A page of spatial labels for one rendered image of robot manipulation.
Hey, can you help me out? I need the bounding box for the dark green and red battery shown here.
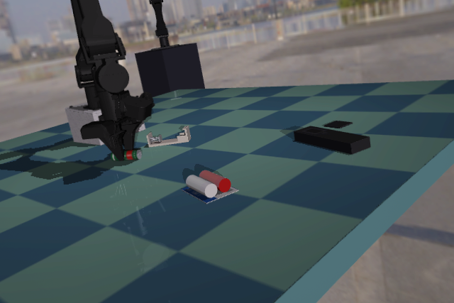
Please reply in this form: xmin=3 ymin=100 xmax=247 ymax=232
xmin=111 ymin=150 xmax=142 ymax=161

